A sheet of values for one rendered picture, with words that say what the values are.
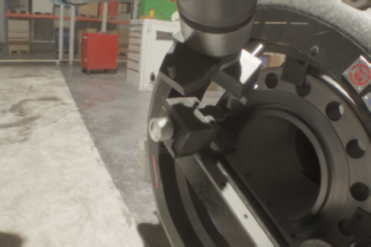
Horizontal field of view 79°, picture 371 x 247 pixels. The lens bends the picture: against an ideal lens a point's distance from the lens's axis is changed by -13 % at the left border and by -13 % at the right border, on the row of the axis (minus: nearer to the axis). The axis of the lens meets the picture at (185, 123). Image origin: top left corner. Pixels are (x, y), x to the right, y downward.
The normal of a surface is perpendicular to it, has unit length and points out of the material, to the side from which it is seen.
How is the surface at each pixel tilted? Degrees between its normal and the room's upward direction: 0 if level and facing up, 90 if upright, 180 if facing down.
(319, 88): 90
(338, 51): 90
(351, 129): 90
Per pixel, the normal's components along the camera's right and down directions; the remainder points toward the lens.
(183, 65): -0.09, -0.35
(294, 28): -0.80, 0.10
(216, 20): -0.07, 0.94
